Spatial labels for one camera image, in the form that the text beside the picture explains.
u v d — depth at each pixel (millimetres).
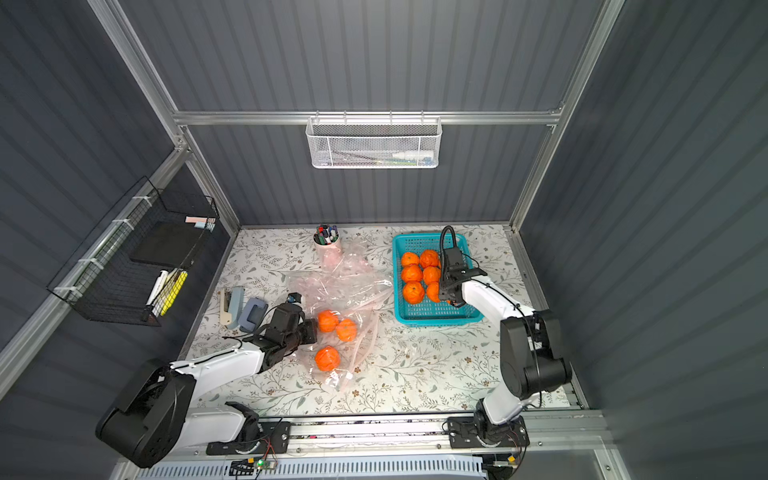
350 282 1012
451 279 676
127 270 720
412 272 989
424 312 963
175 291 695
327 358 820
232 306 937
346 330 879
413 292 937
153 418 421
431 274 991
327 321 871
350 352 882
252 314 929
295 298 820
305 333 806
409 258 1047
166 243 755
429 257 1022
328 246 1016
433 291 957
